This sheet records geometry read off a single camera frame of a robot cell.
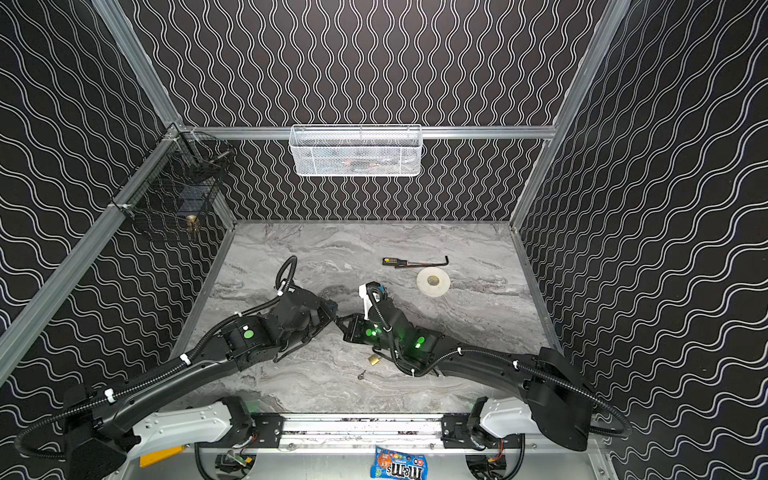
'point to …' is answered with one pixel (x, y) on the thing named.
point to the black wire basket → (180, 180)
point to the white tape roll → (433, 281)
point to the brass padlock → (373, 359)
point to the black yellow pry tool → (400, 262)
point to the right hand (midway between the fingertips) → (335, 323)
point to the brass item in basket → (192, 223)
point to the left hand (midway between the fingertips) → (346, 309)
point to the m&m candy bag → (392, 465)
